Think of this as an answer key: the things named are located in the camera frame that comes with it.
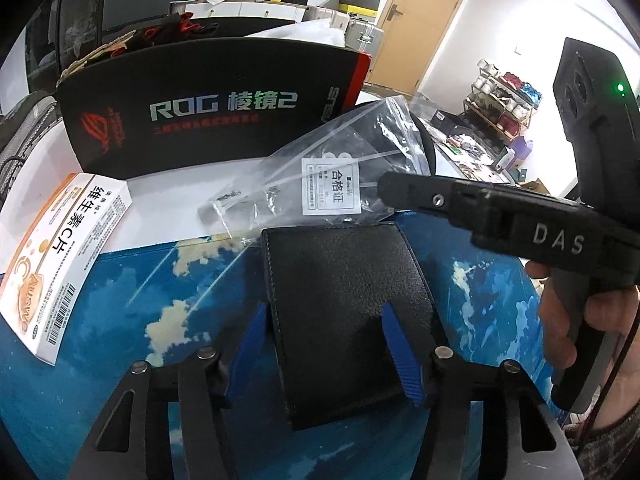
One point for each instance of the person's right forearm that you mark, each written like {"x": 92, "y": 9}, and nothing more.
{"x": 610, "y": 450}

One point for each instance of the large silver suitcase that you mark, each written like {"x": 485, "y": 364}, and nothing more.
{"x": 365, "y": 35}

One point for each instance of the small silver suitcase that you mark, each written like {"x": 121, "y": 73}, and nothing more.
{"x": 327, "y": 16}

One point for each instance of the white bubble wrap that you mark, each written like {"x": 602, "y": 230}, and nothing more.
{"x": 320, "y": 35}

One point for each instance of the black and red cardboard box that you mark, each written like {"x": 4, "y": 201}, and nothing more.
{"x": 200, "y": 110}

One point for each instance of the person's right hand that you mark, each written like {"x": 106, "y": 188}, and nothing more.
{"x": 555, "y": 325}

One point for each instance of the yellow and black case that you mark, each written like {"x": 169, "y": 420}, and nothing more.
{"x": 360, "y": 4}

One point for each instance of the blue sky-print desk mat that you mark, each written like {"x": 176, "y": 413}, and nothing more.
{"x": 150, "y": 320}

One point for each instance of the purple container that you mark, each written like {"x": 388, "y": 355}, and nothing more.
{"x": 520, "y": 149}

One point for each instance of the dark glass wardrobe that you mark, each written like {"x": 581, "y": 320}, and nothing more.
{"x": 75, "y": 25}

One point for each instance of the orange and white medicine box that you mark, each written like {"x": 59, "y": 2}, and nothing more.
{"x": 55, "y": 260}

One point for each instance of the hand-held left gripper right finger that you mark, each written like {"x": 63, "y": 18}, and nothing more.
{"x": 400, "y": 355}

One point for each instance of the white dresser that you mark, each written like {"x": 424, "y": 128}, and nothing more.
{"x": 225, "y": 10}

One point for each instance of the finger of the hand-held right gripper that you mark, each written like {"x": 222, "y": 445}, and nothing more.
{"x": 410, "y": 192}

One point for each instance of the black leather wallet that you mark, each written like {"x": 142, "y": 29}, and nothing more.
{"x": 340, "y": 300}

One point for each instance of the wooden door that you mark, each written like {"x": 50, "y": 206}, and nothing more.
{"x": 425, "y": 20}

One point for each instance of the shoe rack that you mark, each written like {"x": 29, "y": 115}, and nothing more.
{"x": 502, "y": 105}

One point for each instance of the clear zip bag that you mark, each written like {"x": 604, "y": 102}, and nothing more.
{"x": 310, "y": 160}

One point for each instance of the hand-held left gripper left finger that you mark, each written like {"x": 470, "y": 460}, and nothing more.
{"x": 247, "y": 342}

